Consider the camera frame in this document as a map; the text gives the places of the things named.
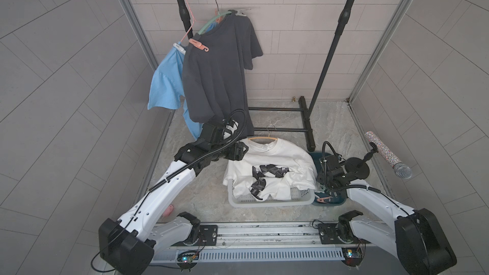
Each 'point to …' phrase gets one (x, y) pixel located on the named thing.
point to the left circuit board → (187, 260)
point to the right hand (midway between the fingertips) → (321, 174)
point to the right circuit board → (351, 256)
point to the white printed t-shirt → (270, 170)
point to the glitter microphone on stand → (359, 169)
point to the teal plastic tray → (321, 198)
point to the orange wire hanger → (265, 137)
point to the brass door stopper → (293, 99)
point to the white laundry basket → (299, 197)
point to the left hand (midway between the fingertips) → (245, 146)
